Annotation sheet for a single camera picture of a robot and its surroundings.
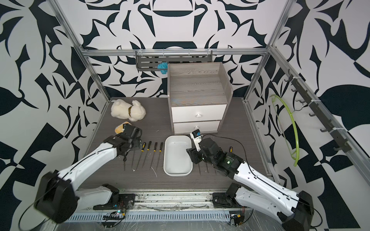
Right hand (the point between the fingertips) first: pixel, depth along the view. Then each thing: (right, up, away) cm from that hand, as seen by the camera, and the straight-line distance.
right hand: (190, 146), depth 75 cm
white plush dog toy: (-46, +19, +25) cm, 56 cm away
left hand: (-34, 0, +11) cm, 36 cm away
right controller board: (+23, -33, -4) cm, 41 cm away
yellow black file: (-22, -6, +17) cm, 28 cm away
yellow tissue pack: (-46, +7, +22) cm, 51 cm away
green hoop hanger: (+47, -1, -11) cm, 48 cm away
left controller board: (-36, -33, -3) cm, 49 cm away
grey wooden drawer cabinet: (+5, +28, +5) cm, 29 cm away
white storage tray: (-8, -12, +13) cm, 19 cm away
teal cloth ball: (-17, +46, +16) cm, 52 cm away
